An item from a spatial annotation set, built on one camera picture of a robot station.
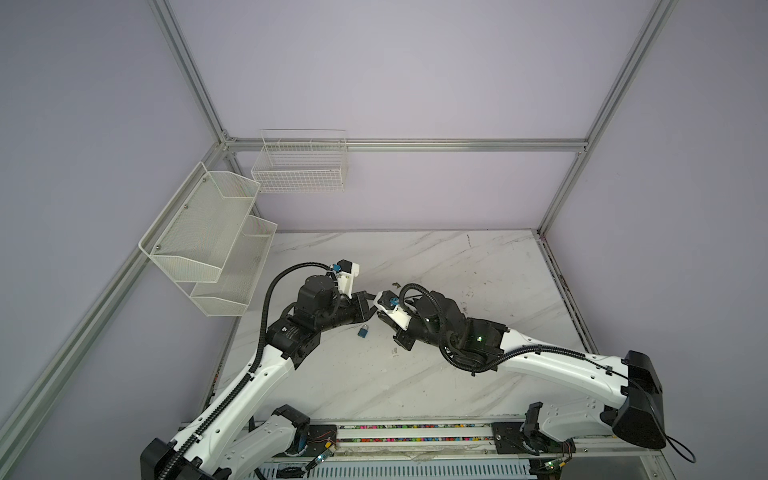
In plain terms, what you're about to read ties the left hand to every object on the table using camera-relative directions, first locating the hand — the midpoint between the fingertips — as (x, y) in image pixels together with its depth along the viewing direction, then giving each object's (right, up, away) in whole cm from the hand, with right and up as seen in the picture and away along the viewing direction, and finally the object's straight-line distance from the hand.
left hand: (382, 302), depth 71 cm
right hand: (-1, -2, -2) cm, 3 cm away
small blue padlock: (-7, -12, +22) cm, 26 cm away
